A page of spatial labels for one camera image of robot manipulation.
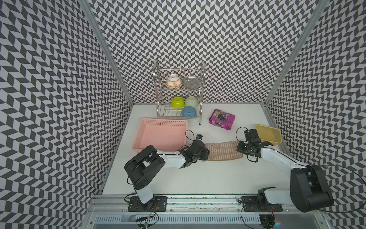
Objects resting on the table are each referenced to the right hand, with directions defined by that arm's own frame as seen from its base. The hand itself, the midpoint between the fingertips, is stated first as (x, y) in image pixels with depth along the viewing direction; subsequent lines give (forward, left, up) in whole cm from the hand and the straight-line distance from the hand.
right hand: (240, 150), depth 90 cm
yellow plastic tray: (+13, -26, -3) cm, 30 cm away
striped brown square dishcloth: (0, +10, -2) cm, 10 cm away
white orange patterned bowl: (+33, +42, +29) cm, 61 cm away
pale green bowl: (+39, +31, +5) cm, 50 cm away
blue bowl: (+29, +33, +4) cm, 44 cm away
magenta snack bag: (+23, +9, +3) cm, 25 cm away
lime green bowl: (+39, +42, +5) cm, 57 cm away
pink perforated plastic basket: (+14, +50, -2) cm, 52 cm away
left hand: (-2, +21, 0) cm, 21 cm away
